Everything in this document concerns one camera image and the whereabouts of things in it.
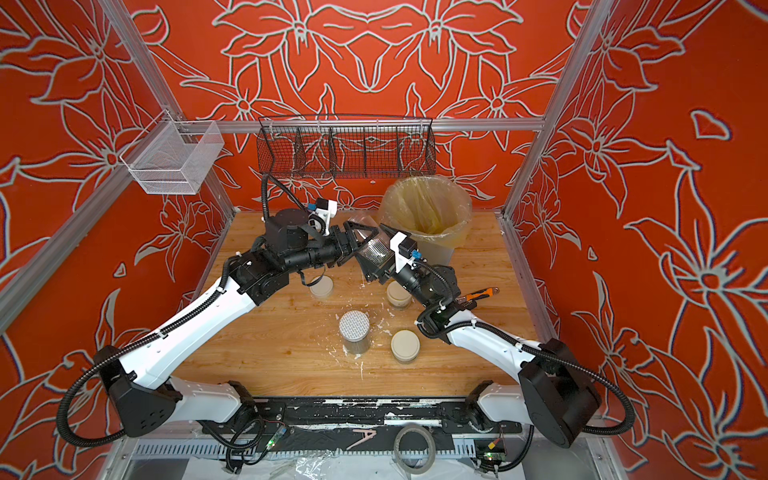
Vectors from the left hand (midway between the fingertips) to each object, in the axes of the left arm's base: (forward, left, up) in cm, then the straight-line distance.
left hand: (373, 234), depth 63 cm
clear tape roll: (-30, -13, -36) cm, 48 cm away
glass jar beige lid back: (+3, -6, -30) cm, 31 cm away
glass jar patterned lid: (-11, +4, -26) cm, 28 cm away
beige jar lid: (+7, +18, -35) cm, 40 cm away
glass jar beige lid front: (-12, -9, -31) cm, 34 cm away
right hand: (+1, +1, -1) cm, 2 cm away
